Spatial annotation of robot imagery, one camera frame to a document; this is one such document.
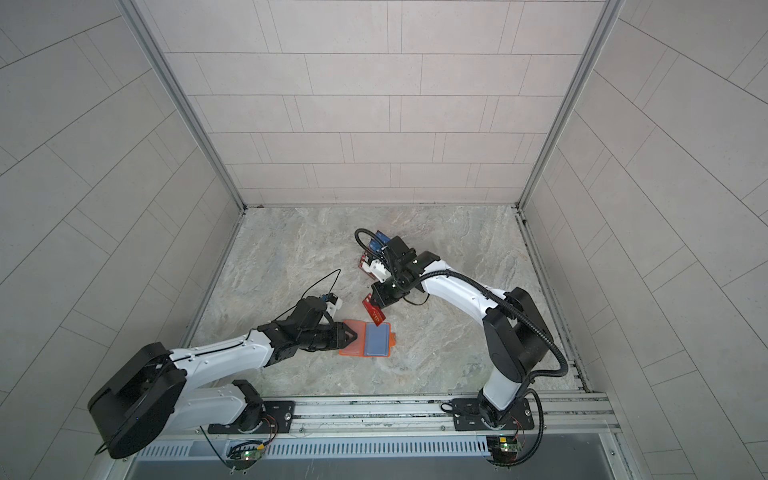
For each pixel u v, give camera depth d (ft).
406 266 2.06
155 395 1.30
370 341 2.71
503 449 2.23
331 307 2.52
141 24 2.38
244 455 2.15
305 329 2.15
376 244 2.20
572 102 2.84
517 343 1.46
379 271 2.47
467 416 2.33
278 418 2.29
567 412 2.42
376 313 2.59
